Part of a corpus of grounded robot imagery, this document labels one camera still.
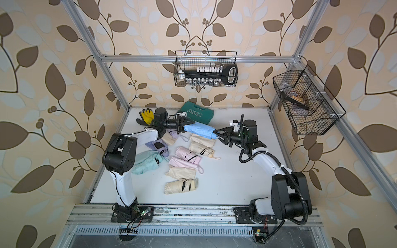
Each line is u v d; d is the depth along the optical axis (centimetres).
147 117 113
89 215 76
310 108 75
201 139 99
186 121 83
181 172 86
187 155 91
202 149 94
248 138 67
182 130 83
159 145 95
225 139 75
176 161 89
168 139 101
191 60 91
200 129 80
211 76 85
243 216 74
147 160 88
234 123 80
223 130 76
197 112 112
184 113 91
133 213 66
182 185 80
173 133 102
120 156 54
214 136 78
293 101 74
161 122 79
